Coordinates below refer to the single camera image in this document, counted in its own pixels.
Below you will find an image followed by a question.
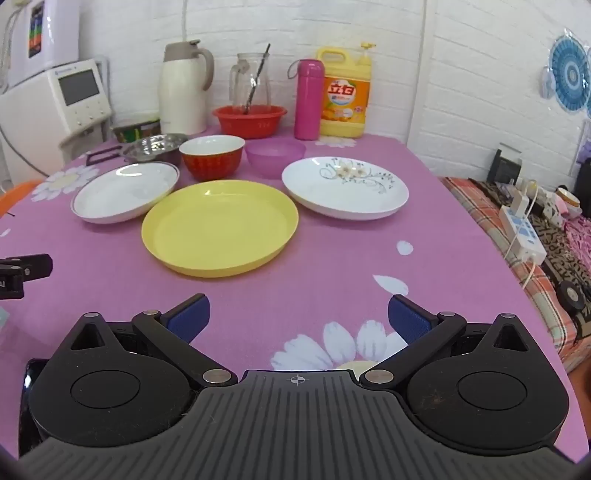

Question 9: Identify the plain white plate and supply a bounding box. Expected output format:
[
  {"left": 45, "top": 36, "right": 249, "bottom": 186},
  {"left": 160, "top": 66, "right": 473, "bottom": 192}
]
[{"left": 71, "top": 162, "right": 180, "bottom": 225}]

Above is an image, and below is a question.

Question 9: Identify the pink bottle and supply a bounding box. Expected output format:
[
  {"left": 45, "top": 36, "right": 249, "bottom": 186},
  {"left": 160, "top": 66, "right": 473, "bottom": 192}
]
[{"left": 287, "top": 58, "right": 325, "bottom": 141}]

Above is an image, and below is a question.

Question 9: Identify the white wall water purifier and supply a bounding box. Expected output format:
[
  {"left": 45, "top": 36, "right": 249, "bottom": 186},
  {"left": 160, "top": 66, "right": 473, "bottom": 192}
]
[{"left": 0, "top": 0, "right": 84, "bottom": 88}]

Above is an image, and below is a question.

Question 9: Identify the red bowl white inside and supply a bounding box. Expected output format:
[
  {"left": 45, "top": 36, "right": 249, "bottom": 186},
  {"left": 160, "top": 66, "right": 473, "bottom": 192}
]
[{"left": 179, "top": 135, "right": 246, "bottom": 182}]

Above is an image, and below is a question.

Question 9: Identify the white appliance with screen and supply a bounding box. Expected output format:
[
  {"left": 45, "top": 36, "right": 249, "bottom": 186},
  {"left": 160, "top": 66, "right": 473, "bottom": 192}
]
[{"left": 0, "top": 58, "right": 114, "bottom": 185}]

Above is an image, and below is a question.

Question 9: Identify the plaid blanket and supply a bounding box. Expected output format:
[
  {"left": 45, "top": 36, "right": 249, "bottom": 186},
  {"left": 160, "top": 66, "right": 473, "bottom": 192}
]
[{"left": 441, "top": 175, "right": 591, "bottom": 370}]

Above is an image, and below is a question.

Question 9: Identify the black wire clip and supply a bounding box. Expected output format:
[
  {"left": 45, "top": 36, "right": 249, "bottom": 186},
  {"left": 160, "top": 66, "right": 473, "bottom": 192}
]
[{"left": 86, "top": 147, "right": 123, "bottom": 166}]

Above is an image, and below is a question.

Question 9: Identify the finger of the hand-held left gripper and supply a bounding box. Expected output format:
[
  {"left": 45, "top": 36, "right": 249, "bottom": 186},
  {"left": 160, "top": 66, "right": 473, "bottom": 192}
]
[{"left": 0, "top": 253, "right": 53, "bottom": 281}]

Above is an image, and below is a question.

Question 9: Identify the blue round wall decoration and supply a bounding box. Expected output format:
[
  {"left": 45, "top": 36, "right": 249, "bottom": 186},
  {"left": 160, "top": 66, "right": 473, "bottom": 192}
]
[{"left": 541, "top": 28, "right": 591, "bottom": 112}]

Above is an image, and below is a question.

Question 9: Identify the white floral plate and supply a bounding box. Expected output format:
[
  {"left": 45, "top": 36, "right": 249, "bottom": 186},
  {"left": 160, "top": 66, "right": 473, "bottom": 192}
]
[{"left": 281, "top": 156, "right": 410, "bottom": 220}]

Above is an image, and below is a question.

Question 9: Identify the leopard print cloth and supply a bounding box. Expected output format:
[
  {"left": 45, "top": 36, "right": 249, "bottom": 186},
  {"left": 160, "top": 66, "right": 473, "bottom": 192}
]
[{"left": 480, "top": 180, "right": 591, "bottom": 324}]

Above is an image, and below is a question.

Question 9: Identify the white thermos jug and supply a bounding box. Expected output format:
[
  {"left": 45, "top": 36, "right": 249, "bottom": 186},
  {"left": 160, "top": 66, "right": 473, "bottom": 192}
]
[{"left": 158, "top": 40, "right": 215, "bottom": 136}]

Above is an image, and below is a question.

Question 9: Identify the clear glass pitcher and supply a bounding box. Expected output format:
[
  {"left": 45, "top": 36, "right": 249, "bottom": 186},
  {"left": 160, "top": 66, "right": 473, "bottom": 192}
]
[{"left": 229, "top": 52, "right": 271, "bottom": 109}]

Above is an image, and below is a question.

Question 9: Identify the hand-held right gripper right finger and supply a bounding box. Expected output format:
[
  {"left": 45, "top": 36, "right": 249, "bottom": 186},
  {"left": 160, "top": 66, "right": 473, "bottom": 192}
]
[{"left": 358, "top": 294, "right": 527, "bottom": 388}]

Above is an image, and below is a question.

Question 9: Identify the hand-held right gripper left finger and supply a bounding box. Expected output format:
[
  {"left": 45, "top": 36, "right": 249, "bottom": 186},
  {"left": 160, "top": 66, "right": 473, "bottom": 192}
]
[{"left": 68, "top": 293, "right": 238, "bottom": 388}]

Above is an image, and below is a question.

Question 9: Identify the black box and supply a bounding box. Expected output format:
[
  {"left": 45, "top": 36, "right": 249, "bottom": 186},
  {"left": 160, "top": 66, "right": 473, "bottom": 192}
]
[{"left": 489, "top": 148, "right": 525, "bottom": 185}]

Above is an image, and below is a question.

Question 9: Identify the white charger plug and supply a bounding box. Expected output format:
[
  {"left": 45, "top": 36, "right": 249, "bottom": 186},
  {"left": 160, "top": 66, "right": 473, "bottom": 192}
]
[{"left": 510, "top": 180, "right": 539, "bottom": 213}]

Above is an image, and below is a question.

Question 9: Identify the purple plastic bowl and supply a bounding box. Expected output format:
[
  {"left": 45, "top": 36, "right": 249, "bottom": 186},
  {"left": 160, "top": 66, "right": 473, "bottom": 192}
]
[{"left": 245, "top": 140, "right": 307, "bottom": 178}]

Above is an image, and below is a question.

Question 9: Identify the yellow detergent bottle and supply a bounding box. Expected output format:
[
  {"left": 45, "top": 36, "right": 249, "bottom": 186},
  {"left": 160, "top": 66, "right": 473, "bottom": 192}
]
[{"left": 316, "top": 41, "right": 377, "bottom": 138}]

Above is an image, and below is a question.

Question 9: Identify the pink round container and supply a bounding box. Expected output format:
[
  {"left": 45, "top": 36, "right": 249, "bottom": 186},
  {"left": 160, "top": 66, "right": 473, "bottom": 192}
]
[{"left": 554, "top": 185, "right": 583, "bottom": 219}]

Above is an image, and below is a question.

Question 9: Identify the yellow plastic plate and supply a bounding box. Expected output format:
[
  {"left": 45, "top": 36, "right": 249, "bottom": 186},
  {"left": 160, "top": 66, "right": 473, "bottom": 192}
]
[{"left": 141, "top": 180, "right": 300, "bottom": 278}]

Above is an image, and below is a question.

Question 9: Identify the black tape roll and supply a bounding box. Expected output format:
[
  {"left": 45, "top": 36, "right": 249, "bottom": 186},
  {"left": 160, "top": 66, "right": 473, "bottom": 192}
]
[{"left": 558, "top": 279, "right": 585, "bottom": 317}]

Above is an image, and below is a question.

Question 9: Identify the red plastic basket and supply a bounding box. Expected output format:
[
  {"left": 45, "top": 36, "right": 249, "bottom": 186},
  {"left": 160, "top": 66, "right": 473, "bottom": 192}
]
[{"left": 212, "top": 104, "right": 288, "bottom": 140}]

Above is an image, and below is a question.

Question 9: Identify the purple floral tablecloth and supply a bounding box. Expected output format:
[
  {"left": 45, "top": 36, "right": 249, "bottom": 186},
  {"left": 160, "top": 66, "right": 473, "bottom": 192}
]
[{"left": 0, "top": 124, "right": 571, "bottom": 462}]

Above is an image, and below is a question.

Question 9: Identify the stainless steel bowl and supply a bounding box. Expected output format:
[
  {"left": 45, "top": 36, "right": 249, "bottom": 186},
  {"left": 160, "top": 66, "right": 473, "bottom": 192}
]
[{"left": 121, "top": 133, "right": 189, "bottom": 166}]

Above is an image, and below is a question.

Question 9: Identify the white power strip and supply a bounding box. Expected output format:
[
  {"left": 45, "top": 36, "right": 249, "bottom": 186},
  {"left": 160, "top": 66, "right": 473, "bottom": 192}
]
[{"left": 499, "top": 205, "right": 548, "bottom": 266}]

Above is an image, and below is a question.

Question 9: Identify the orange object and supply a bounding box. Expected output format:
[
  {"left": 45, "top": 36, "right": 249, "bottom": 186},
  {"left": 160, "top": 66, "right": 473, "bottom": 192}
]
[{"left": 0, "top": 181, "right": 42, "bottom": 217}]

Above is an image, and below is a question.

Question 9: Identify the dark stirring stick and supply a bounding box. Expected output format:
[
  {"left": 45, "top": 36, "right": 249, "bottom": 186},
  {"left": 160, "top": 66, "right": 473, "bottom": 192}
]
[{"left": 245, "top": 44, "right": 271, "bottom": 115}]

